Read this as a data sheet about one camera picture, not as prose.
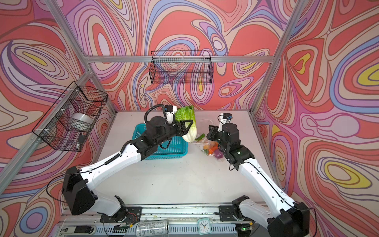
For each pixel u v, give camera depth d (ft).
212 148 2.86
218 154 2.92
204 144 2.83
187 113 2.21
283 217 1.22
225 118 2.10
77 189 1.29
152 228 2.14
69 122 2.30
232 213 2.34
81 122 2.30
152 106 1.66
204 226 2.26
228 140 1.80
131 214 2.40
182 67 3.14
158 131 1.79
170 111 2.00
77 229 2.21
